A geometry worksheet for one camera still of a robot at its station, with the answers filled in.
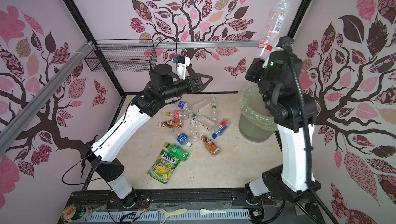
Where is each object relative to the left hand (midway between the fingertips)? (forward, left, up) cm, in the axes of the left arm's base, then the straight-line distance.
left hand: (206, 81), depth 61 cm
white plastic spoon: (-41, 0, -44) cm, 60 cm away
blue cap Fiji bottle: (+3, -11, -41) cm, 42 cm away
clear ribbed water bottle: (+3, +7, -45) cm, 45 cm away
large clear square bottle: (+7, -1, -43) cm, 43 cm away
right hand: (-2, -18, +12) cm, 22 cm away
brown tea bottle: (-9, -3, -41) cm, 42 cm away
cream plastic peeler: (-41, +20, -45) cm, 64 cm away
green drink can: (-41, +54, -35) cm, 77 cm away
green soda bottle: (-13, +14, -43) cm, 47 cm away
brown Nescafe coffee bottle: (+6, +21, -41) cm, 47 cm away
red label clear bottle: (+13, +18, -41) cm, 46 cm away
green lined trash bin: (-6, -26, -22) cm, 34 cm away
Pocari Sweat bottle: (-5, +13, -40) cm, 43 cm away
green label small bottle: (+19, -7, -44) cm, 48 cm away
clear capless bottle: (+25, +1, -43) cm, 50 cm away
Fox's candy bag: (-19, +22, -44) cm, 52 cm away
